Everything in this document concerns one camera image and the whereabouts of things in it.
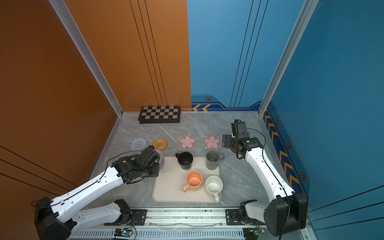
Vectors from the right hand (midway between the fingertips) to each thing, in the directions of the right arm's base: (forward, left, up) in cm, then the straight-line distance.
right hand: (229, 140), depth 82 cm
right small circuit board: (-40, -10, -18) cm, 45 cm away
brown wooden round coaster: (+3, -6, -16) cm, 18 cm away
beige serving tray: (-20, +35, -17) cm, 44 cm away
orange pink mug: (-16, +20, -17) cm, 31 cm away
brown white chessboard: (+34, +48, -13) cm, 60 cm away
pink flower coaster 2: (+10, +8, -17) cm, 22 cm away
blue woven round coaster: (+8, +59, -16) cm, 61 cm away
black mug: (-6, +26, -12) cm, 29 cm away
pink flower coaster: (+10, +25, -17) cm, 32 cm away
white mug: (-19, +9, -17) cm, 27 cm away
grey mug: (-5, +9, -11) cm, 15 cm away
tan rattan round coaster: (+9, +44, -17) cm, 48 cm away
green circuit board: (-40, +54, -18) cm, 70 cm away
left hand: (-13, +39, -5) cm, 42 cm away
